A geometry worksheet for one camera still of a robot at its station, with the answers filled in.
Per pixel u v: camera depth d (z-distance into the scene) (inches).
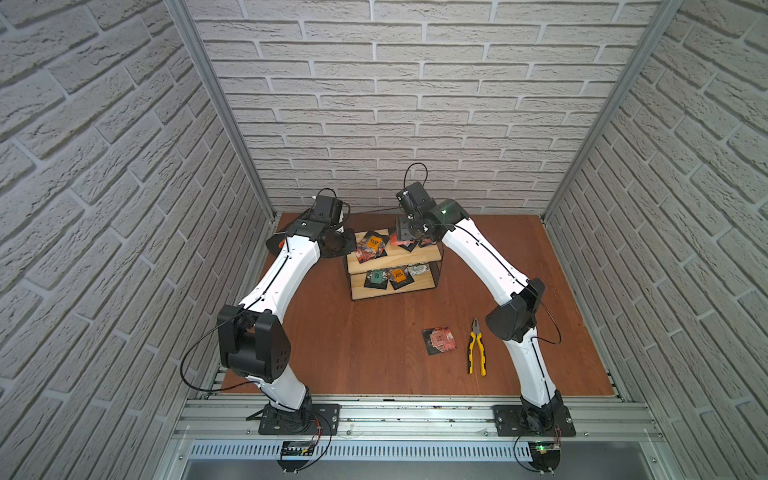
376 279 38.5
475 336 34.3
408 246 35.2
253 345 17.3
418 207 24.8
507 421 28.8
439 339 34.3
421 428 29.2
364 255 34.1
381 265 33.9
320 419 29.0
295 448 28.6
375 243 35.1
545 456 27.6
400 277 39.4
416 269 39.5
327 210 25.4
